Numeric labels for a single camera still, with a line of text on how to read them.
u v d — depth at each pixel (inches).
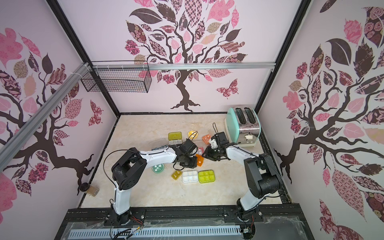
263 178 18.1
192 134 41.9
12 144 20.1
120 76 37.3
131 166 21.7
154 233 27.4
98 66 35.5
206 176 34.2
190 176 33.8
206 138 40.9
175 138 41.0
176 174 33.9
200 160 36.0
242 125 35.8
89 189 29.5
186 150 29.2
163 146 39.0
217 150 31.1
